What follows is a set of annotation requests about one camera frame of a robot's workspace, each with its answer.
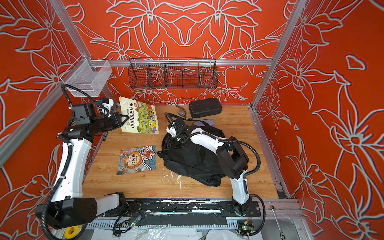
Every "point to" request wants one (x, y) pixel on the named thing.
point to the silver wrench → (282, 235)
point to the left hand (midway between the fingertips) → (127, 115)
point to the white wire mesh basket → (88, 75)
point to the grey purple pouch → (211, 122)
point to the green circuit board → (245, 226)
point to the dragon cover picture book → (137, 159)
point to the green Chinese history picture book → (143, 117)
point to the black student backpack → (192, 159)
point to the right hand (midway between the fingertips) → (164, 147)
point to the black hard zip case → (204, 107)
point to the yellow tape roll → (68, 234)
